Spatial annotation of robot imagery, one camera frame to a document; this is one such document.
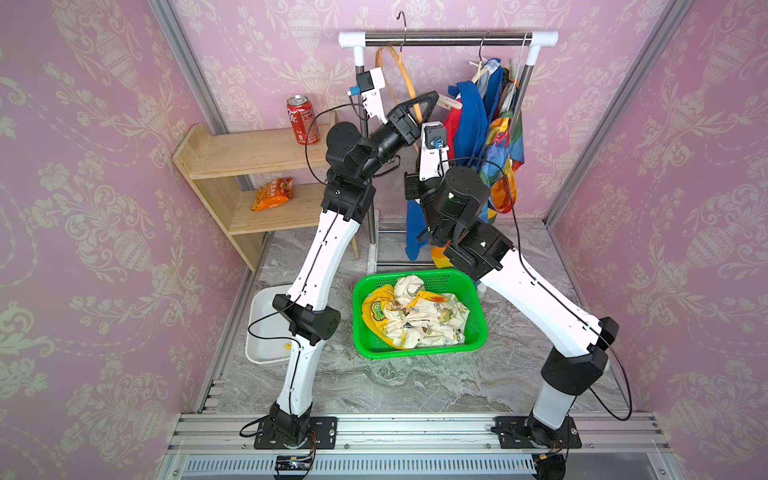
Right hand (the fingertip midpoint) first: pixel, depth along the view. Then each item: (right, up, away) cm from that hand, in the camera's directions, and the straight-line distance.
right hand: (429, 149), depth 58 cm
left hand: (+1, +7, -5) cm, 9 cm away
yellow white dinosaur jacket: (-3, -39, +29) cm, 49 cm away
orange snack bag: (-45, -2, +36) cm, 58 cm away
